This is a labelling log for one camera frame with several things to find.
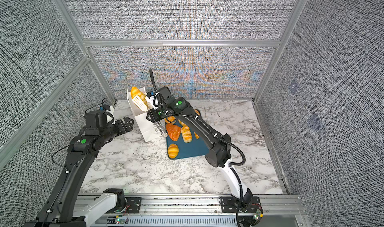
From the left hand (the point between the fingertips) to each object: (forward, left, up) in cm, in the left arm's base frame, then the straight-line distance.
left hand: (126, 122), depth 74 cm
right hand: (+6, -11, -2) cm, 12 cm away
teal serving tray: (+1, -31, -25) cm, 40 cm away
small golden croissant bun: (-5, -21, -23) cm, 32 cm away
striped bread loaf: (+6, -29, -21) cm, 37 cm away
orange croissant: (+8, -21, -21) cm, 31 cm away
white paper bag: (+5, -7, -14) cm, 16 cm away
